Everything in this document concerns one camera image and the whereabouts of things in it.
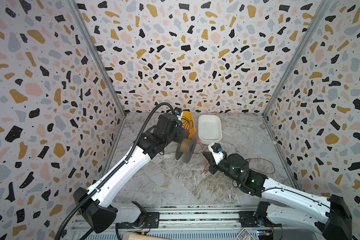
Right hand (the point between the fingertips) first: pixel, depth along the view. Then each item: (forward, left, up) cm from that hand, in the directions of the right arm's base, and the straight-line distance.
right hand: (202, 151), depth 70 cm
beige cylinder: (-31, +30, -25) cm, 50 cm away
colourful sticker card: (-30, -20, -24) cm, 43 cm away
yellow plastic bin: (+39, +9, -25) cm, 48 cm away
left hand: (+10, +11, +7) cm, 16 cm away
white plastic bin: (+36, -8, -27) cm, 46 cm away
